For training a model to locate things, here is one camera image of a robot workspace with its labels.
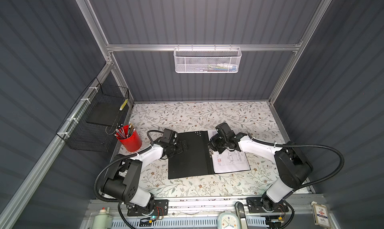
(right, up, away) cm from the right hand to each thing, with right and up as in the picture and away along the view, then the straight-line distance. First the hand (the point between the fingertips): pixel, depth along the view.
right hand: (207, 144), depth 89 cm
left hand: (-15, -4, +3) cm, 15 cm away
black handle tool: (+14, -28, -20) cm, 37 cm away
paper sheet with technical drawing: (+13, -10, 0) cm, 16 cm away
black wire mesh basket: (-58, +13, -17) cm, 62 cm away
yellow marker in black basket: (-47, +24, -7) cm, 53 cm away
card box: (+52, -30, -19) cm, 63 cm away
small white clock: (+8, -31, -20) cm, 38 cm away
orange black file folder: (-6, -10, 0) cm, 12 cm away
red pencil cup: (-45, +4, -4) cm, 45 cm away
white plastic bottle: (-48, -29, -23) cm, 61 cm away
